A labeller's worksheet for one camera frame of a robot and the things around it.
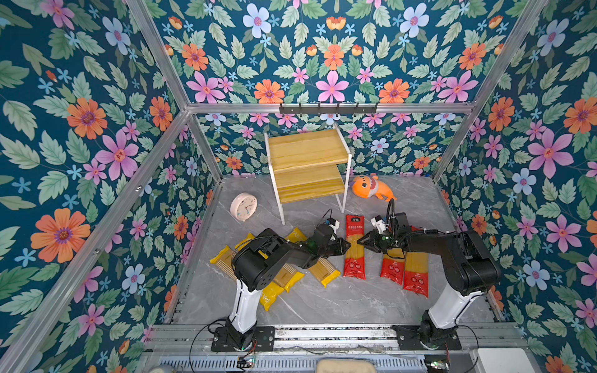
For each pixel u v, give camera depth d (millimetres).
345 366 655
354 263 873
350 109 926
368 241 878
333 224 890
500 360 1152
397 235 777
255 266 516
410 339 734
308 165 802
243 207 992
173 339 751
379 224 909
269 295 816
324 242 769
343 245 841
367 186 1045
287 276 861
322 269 865
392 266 862
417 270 861
